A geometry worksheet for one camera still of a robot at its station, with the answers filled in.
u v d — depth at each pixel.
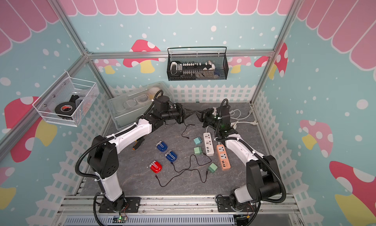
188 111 0.76
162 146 0.92
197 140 0.97
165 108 0.68
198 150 0.92
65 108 0.70
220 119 0.62
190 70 0.87
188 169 0.86
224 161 0.87
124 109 0.89
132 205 0.74
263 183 0.43
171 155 0.89
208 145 0.94
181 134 0.97
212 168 0.85
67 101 0.73
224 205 0.74
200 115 0.74
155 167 0.85
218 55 0.90
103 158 0.48
